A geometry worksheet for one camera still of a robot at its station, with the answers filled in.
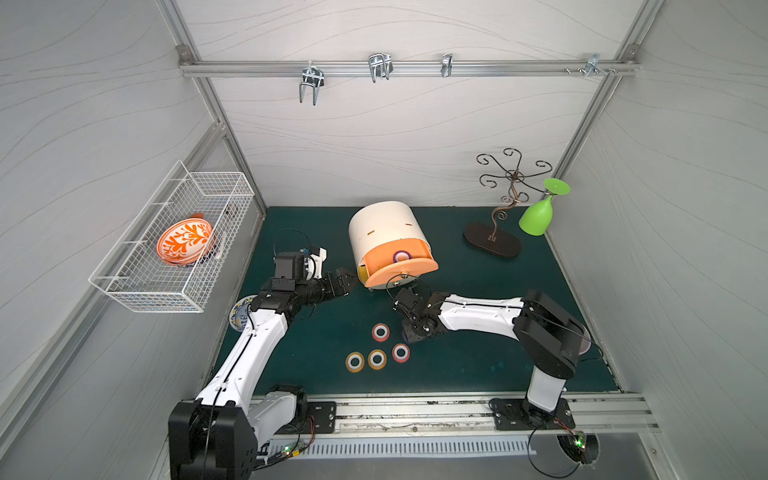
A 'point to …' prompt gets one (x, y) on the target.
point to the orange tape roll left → (354, 362)
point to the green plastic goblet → (536, 218)
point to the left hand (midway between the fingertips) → (347, 283)
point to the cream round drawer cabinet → (380, 224)
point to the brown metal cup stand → (482, 236)
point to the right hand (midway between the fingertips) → (412, 331)
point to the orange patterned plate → (184, 240)
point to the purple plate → (585, 345)
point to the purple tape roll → (401, 255)
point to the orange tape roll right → (377, 359)
